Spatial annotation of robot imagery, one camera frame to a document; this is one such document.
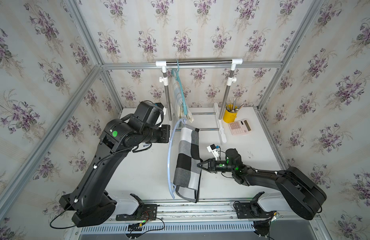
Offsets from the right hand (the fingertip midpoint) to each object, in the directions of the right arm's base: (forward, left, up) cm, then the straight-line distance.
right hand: (199, 167), depth 77 cm
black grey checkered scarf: (-6, +6, +6) cm, 10 cm away
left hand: (+3, +12, +25) cm, 28 cm away
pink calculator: (+34, -31, -10) cm, 47 cm away
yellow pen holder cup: (+41, -23, -2) cm, 47 cm away
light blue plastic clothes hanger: (-14, +13, +11) cm, 21 cm away
